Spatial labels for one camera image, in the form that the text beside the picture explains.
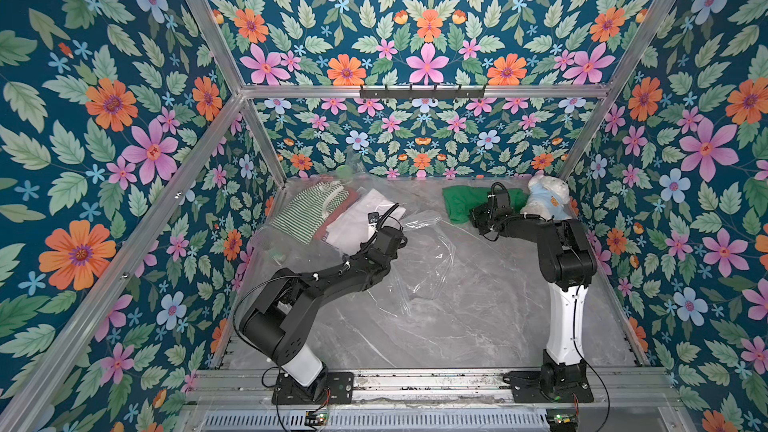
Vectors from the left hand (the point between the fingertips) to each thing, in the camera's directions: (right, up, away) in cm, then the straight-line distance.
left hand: (385, 237), depth 93 cm
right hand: (+32, +9, +15) cm, 37 cm away
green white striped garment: (-30, +6, +10) cm, 32 cm away
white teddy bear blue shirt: (+57, +13, +11) cm, 59 cm away
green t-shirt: (+27, +12, +18) cm, 34 cm away
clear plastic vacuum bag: (+14, -8, +3) cm, 17 cm away
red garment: (-22, +1, +6) cm, 23 cm away
